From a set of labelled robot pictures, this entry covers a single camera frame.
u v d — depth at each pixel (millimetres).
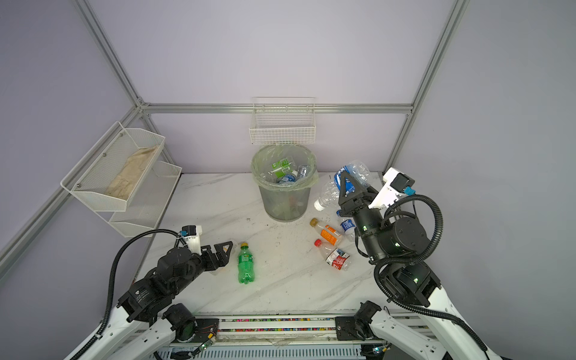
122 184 763
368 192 452
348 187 490
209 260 622
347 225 952
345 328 737
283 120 954
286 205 930
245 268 834
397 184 412
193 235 633
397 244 356
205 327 736
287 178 908
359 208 435
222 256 637
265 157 949
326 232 928
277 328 753
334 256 864
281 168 928
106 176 754
